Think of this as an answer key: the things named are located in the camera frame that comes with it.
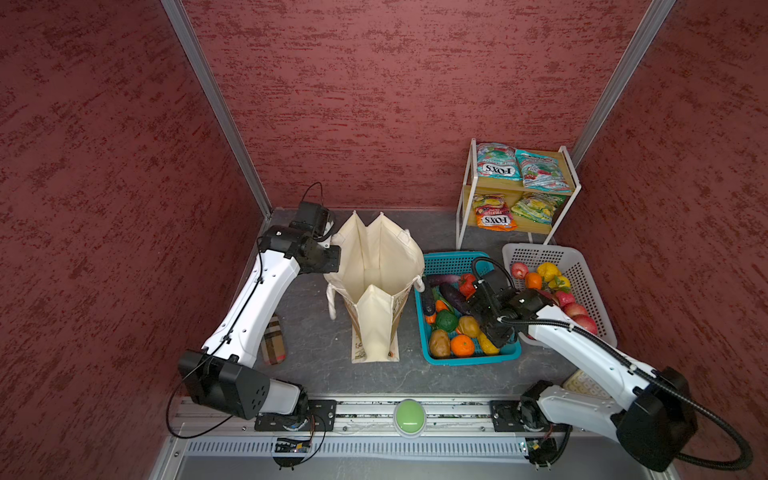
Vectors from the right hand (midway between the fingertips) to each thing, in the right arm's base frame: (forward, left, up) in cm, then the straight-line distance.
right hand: (470, 325), depth 81 cm
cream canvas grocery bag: (+25, +25, -5) cm, 36 cm away
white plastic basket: (+14, -38, -5) cm, 41 cm away
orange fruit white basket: (+16, -25, -4) cm, 30 cm away
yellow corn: (-5, -4, -2) cm, 7 cm away
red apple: (+3, -34, -2) cm, 34 cm away
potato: (-4, +9, -4) cm, 10 cm away
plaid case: (-2, +56, -6) cm, 56 cm away
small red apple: (+21, -22, -4) cm, 30 cm away
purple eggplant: (+12, +2, -5) cm, 13 cm away
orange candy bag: (+33, -12, +10) cm, 37 cm away
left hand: (+11, +38, +14) cm, 42 cm away
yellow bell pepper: (+20, -31, -4) cm, 37 cm away
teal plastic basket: (0, +5, -4) cm, 6 cm away
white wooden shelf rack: (+29, -14, +24) cm, 40 cm away
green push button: (-21, +18, -7) cm, 28 cm away
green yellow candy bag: (+36, -28, +9) cm, 47 cm away
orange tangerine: (-4, +2, -4) cm, 6 cm away
